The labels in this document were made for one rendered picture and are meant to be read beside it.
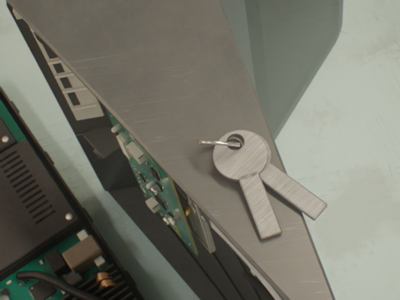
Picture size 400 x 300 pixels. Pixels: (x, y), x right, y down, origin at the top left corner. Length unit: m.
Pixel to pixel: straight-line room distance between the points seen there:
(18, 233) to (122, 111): 0.22
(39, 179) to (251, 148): 0.27
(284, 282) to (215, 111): 0.08
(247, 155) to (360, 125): 0.27
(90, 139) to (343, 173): 0.18
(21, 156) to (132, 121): 0.25
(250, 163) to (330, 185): 0.24
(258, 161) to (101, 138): 0.20
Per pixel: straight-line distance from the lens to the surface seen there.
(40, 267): 0.53
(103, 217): 0.54
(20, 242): 0.53
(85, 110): 0.46
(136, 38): 0.35
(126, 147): 0.40
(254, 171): 0.29
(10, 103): 0.60
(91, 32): 0.36
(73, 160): 0.57
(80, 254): 0.50
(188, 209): 0.42
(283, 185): 0.29
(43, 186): 0.54
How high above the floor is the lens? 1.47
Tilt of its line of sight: 57 degrees down
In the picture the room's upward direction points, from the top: 16 degrees counter-clockwise
